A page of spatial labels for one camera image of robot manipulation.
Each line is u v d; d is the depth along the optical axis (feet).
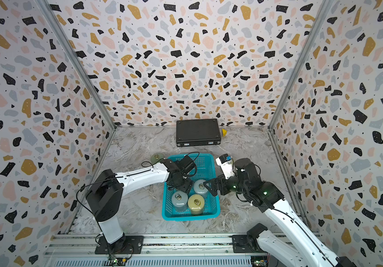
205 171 3.23
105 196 1.51
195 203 2.54
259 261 2.34
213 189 2.02
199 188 2.68
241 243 2.41
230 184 2.01
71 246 2.45
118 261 2.31
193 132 3.76
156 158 3.09
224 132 3.84
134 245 2.40
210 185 2.02
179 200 2.57
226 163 2.05
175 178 2.09
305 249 1.31
